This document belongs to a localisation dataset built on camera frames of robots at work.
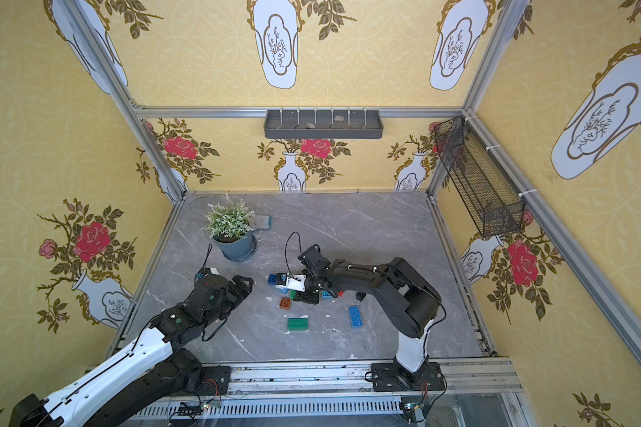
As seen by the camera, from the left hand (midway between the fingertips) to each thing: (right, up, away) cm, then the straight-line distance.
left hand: (252, 287), depth 82 cm
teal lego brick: (+23, -2, -3) cm, 23 cm away
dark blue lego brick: (+4, 0, +11) cm, 11 cm away
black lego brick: (+35, -5, +8) cm, 36 cm away
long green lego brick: (+14, -12, +2) cm, 18 cm away
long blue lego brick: (+32, -10, +2) cm, 34 cm away
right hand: (+13, -5, +8) cm, 16 cm away
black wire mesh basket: (+74, +28, +1) cm, 79 cm away
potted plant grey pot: (-9, +19, +6) cm, 22 cm away
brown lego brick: (+9, -7, +6) cm, 13 cm away
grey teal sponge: (-3, +20, +28) cm, 34 cm away
